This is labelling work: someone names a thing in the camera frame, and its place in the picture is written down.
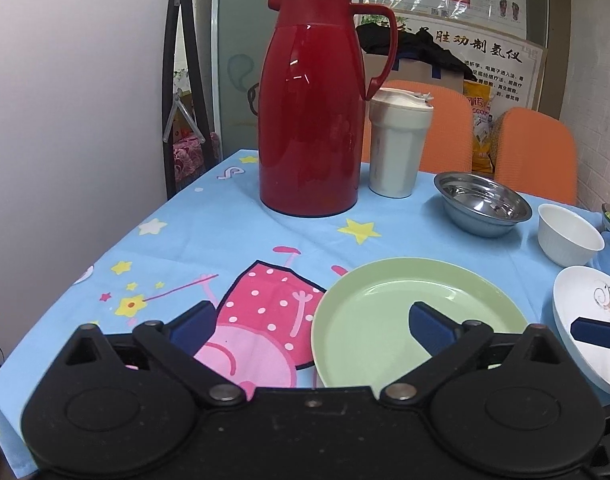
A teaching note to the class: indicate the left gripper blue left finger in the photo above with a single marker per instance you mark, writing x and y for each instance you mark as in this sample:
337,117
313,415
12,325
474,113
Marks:
173,346

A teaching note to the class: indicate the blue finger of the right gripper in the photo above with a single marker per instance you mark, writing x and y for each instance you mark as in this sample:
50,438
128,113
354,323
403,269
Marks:
591,331

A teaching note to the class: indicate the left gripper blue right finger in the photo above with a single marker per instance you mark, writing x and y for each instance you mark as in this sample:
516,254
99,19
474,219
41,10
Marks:
454,349

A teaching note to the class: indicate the white floral pattern plate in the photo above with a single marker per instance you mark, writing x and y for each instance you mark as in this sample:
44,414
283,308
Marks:
582,292

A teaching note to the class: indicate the white ceramic bowl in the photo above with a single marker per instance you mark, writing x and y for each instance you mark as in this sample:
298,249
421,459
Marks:
566,238

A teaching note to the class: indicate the stainless steel bowl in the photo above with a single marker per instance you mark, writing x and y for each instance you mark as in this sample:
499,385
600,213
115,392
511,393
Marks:
481,206

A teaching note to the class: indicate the green plastic plate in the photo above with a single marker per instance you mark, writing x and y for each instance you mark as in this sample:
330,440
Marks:
360,335

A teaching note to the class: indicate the blue cartoon tablecloth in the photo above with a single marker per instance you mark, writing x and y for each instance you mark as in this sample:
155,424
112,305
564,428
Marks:
79,399

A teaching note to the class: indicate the left orange chair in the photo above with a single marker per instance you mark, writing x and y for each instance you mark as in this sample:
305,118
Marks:
448,144

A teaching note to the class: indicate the orange chair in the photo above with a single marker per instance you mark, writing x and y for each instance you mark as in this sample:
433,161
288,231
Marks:
448,144
536,154

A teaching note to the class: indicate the right orange chair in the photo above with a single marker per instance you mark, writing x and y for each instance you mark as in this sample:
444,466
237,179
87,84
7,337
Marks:
536,154

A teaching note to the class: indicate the white tumbler cup with lid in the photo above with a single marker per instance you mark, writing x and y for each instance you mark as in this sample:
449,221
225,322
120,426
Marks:
399,121

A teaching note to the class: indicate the yellow snack bag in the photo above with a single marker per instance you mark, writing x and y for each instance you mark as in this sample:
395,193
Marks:
479,97

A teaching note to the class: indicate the red thermos jug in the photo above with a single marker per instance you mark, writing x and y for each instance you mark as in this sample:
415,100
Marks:
311,104

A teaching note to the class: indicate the brown cardboard box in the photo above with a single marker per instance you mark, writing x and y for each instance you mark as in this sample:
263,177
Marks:
415,71

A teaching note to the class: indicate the white poster with Chinese text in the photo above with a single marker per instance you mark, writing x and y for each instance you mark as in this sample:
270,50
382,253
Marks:
510,66

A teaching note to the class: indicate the black cloth on box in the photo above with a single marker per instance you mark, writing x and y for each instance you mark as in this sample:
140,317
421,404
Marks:
420,46

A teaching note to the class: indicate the black metal stand frame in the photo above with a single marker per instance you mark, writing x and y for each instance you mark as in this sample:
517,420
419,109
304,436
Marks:
183,94

